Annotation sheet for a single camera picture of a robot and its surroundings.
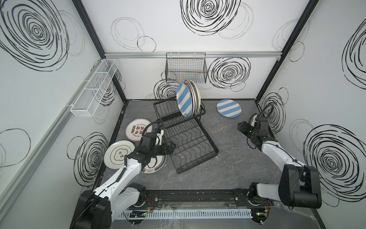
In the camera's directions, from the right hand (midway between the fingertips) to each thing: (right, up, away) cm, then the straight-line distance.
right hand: (242, 125), depth 88 cm
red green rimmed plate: (-50, -21, -1) cm, 54 cm away
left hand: (-45, -11, -5) cm, 47 cm away
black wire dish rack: (-30, -13, +3) cm, 33 cm away
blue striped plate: (0, +11, +25) cm, 27 cm away
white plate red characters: (-72, -4, +14) cm, 74 cm away
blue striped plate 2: (-36, +16, -7) cm, 40 cm away
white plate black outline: (-81, -18, +1) cm, 83 cm away
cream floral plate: (-28, +15, -11) cm, 33 cm away
